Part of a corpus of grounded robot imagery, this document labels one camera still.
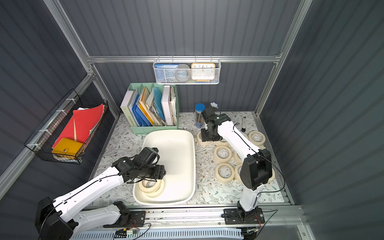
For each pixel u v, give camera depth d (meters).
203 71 0.89
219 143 1.00
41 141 0.61
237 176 0.85
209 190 0.83
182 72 0.87
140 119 0.98
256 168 0.46
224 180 0.84
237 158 0.92
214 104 0.94
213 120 0.61
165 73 0.84
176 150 1.02
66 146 0.65
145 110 0.99
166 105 0.93
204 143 1.02
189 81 0.88
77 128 0.75
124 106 0.89
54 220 0.38
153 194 0.78
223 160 0.92
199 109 0.96
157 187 0.78
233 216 0.73
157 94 0.97
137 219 0.74
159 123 1.05
